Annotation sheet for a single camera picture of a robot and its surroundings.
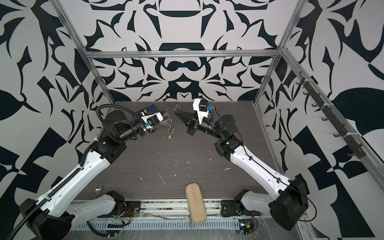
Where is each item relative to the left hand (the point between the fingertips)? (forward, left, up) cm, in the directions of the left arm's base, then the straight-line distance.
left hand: (160, 104), depth 63 cm
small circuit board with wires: (-40, -37, -41) cm, 69 cm away
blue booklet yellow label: (+33, +17, -40) cm, 54 cm away
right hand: (-8, -7, +3) cm, 11 cm away
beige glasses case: (-33, -15, -38) cm, 52 cm away
